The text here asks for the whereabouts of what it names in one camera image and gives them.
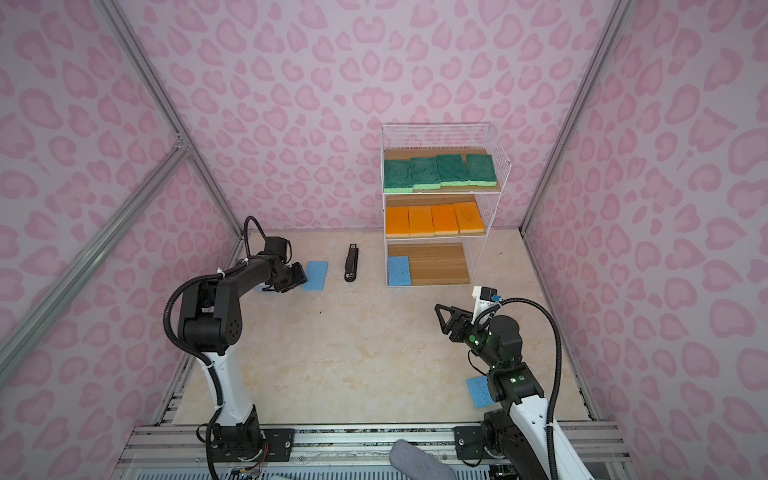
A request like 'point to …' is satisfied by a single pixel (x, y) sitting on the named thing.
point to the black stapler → (351, 263)
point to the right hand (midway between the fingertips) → (442, 308)
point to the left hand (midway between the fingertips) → (304, 274)
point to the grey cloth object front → (417, 463)
